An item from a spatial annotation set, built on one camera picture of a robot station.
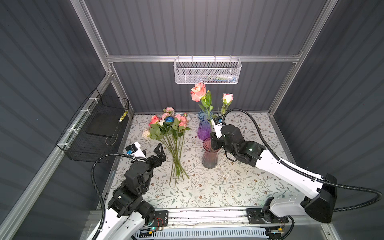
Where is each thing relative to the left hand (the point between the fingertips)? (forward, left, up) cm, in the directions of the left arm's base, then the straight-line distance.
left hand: (154, 148), depth 68 cm
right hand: (+7, -28, -1) cm, 28 cm away
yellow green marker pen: (+22, +20, 0) cm, 29 cm away
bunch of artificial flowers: (+30, -3, -23) cm, 38 cm away
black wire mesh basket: (+9, +30, +1) cm, 32 cm away
